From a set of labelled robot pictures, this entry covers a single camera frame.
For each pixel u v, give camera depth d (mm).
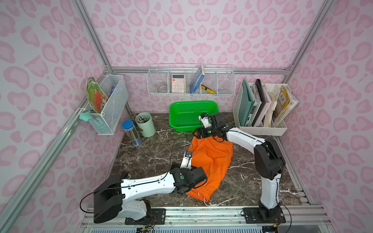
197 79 884
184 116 1174
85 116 622
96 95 750
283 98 992
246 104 862
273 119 1036
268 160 513
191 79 980
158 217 733
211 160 893
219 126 745
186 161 685
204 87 979
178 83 949
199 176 585
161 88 935
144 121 933
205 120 858
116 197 410
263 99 867
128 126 878
